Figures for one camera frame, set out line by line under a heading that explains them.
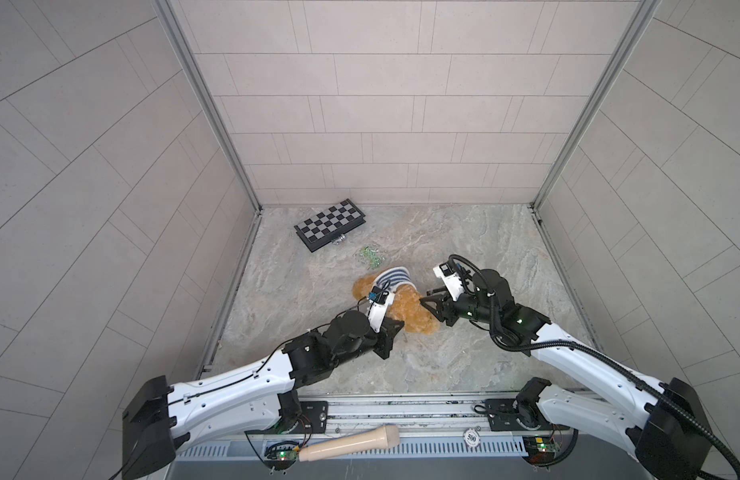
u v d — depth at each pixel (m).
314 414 0.71
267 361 0.49
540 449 0.68
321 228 1.05
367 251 1.02
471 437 0.69
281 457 0.64
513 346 0.55
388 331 0.61
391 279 0.78
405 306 0.70
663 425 0.38
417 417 0.72
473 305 0.63
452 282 0.66
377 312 0.62
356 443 0.65
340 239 1.05
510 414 0.72
